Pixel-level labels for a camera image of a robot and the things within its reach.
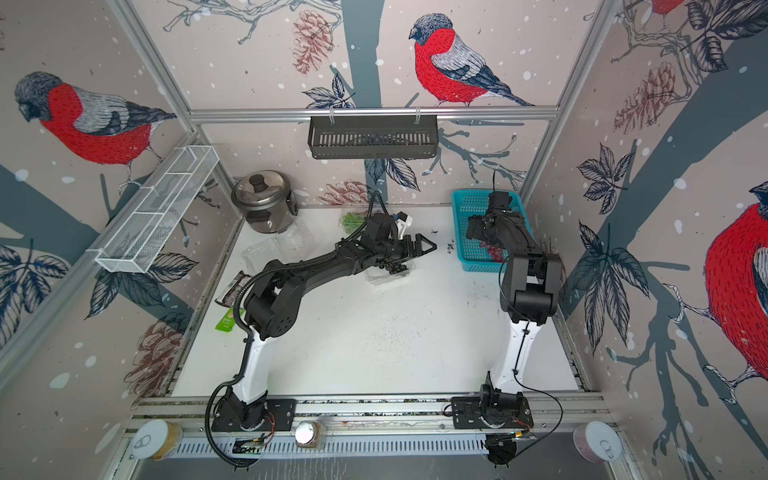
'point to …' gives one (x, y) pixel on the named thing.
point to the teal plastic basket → (474, 258)
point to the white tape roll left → (157, 440)
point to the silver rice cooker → (266, 199)
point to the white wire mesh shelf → (140, 235)
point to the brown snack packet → (228, 297)
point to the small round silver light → (307, 434)
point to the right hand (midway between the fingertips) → (486, 232)
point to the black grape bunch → (393, 267)
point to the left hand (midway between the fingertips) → (434, 246)
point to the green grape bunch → (352, 221)
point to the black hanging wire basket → (373, 137)
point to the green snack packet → (227, 320)
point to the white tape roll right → (596, 442)
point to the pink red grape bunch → (496, 252)
